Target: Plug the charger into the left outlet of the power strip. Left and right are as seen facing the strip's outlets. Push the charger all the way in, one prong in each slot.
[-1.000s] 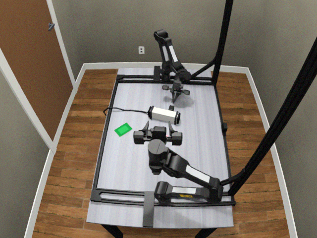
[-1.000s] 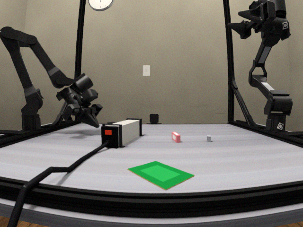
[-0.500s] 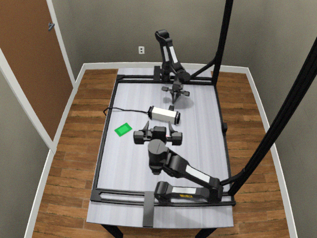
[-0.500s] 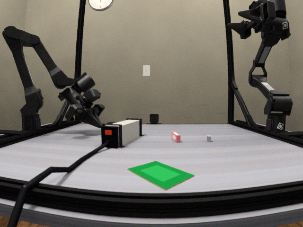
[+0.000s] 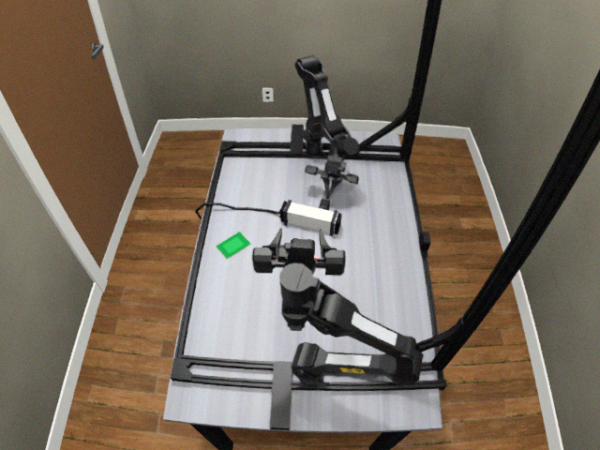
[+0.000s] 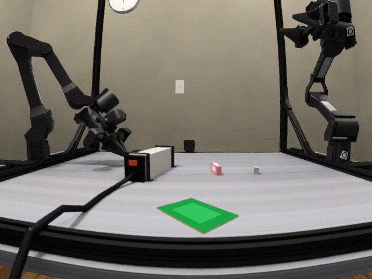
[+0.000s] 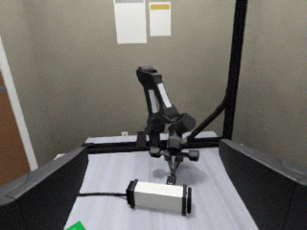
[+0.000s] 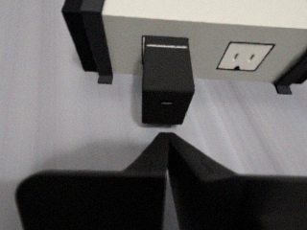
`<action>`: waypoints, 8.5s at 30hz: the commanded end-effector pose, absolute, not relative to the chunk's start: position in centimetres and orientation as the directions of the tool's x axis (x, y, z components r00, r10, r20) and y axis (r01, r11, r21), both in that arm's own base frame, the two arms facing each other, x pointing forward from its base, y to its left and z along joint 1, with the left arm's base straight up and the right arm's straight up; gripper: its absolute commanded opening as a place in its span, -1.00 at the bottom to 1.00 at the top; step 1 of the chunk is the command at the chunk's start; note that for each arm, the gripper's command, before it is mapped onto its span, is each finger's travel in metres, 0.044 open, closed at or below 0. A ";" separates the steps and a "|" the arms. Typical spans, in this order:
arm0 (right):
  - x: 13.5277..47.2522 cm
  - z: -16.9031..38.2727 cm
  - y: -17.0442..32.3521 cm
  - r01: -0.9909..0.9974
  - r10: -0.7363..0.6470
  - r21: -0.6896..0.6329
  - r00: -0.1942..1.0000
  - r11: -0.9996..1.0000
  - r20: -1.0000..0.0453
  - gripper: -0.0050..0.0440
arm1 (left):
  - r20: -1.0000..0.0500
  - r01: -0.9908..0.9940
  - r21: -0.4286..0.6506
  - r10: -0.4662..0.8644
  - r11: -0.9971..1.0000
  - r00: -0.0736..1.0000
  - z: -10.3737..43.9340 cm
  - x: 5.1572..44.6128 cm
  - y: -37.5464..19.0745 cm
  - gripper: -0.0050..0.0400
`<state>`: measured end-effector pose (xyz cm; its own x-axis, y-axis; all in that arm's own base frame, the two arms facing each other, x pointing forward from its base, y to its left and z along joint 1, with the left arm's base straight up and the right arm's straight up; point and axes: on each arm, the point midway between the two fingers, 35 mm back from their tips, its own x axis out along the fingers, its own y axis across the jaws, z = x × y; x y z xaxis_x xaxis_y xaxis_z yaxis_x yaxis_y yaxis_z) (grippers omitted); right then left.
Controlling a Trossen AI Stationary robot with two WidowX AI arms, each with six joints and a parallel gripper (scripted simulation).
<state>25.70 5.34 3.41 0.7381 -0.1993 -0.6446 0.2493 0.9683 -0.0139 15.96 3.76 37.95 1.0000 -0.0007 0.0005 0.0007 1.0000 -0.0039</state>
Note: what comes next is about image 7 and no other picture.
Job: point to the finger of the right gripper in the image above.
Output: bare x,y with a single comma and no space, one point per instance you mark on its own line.
168,158
178,159

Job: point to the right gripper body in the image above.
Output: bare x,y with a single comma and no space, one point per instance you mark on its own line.
193,155

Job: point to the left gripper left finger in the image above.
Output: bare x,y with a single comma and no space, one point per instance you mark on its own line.
43,199

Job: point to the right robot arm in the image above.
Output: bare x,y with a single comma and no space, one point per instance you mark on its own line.
167,114

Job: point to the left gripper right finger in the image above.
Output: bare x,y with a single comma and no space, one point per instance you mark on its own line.
273,190

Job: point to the green flat rectangular pad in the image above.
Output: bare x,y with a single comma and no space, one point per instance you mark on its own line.
77,226

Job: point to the black charger with brass prongs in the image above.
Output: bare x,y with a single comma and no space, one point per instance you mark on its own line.
171,180

